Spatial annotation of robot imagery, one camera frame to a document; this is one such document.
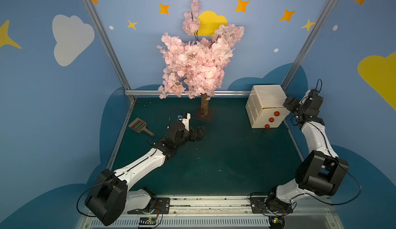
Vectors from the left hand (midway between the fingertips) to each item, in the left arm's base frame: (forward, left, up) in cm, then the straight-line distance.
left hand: (200, 125), depth 81 cm
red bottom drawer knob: (+12, -45, -17) cm, 50 cm away
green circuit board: (-41, +24, -22) cm, 52 cm away
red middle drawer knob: (+12, -45, -9) cm, 48 cm away
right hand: (+14, -54, +7) cm, 56 cm away
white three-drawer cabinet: (+14, -38, +1) cm, 41 cm away
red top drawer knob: (+11, -45, -1) cm, 46 cm away
